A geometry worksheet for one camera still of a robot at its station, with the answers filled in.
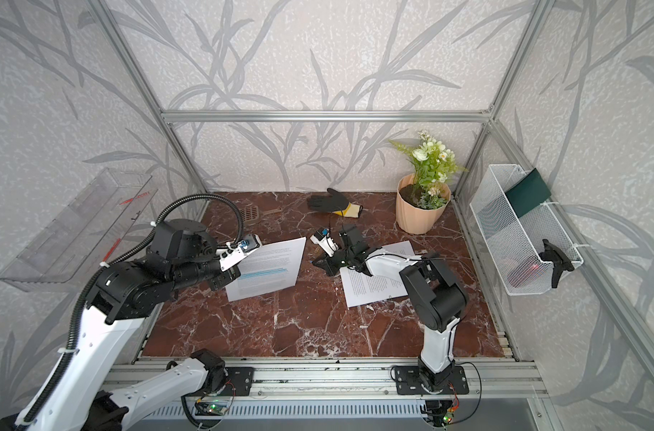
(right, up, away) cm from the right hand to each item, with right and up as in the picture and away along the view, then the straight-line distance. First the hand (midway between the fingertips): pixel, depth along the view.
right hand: (315, 260), depth 90 cm
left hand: (-14, +6, -27) cm, 31 cm away
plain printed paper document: (+16, -10, +1) cm, 19 cm away
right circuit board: (+37, -37, -21) cm, 57 cm away
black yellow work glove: (+5, +21, +25) cm, 33 cm away
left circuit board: (-26, -36, -20) cm, 49 cm away
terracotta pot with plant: (+38, +22, +7) cm, 44 cm away
